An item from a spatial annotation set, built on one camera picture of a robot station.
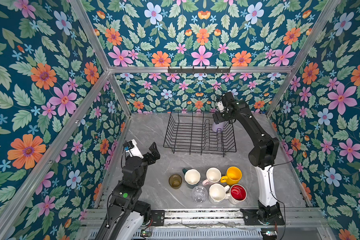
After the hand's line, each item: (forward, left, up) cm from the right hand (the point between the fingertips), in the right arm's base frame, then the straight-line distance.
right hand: (222, 116), depth 94 cm
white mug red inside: (-42, -5, -17) cm, 46 cm away
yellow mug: (-32, -5, -15) cm, 36 cm away
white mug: (-42, +6, -14) cm, 45 cm away
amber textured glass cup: (-35, +29, -17) cm, 49 cm away
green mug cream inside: (-34, +20, -16) cm, 42 cm away
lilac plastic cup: (+1, -1, -11) cm, 11 cm away
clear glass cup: (-42, +16, -19) cm, 49 cm away
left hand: (-27, +39, +11) cm, 49 cm away
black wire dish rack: (0, +20, -16) cm, 25 cm away
